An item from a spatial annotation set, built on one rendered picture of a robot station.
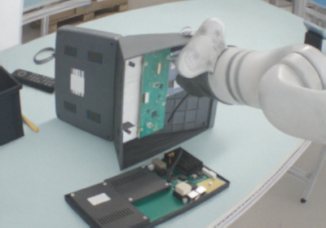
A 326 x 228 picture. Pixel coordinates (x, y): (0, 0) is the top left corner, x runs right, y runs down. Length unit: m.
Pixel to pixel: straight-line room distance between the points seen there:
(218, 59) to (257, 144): 0.37
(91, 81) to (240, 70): 0.37
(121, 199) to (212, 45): 0.27
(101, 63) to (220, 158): 0.28
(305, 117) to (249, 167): 0.44
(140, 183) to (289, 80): 0.38
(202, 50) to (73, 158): 0.35
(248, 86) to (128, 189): 0.29
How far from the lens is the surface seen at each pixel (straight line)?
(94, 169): 0.75
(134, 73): 0.70
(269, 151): 0.86
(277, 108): 0.39
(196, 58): 0.52
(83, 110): 0.83
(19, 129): 0.82
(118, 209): 0.63
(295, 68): 0.40
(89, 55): 0.77
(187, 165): 0.74
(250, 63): 0.47
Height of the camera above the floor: 1.47
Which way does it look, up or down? 29 degrees down
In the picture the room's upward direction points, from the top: 5 degrees clockwise
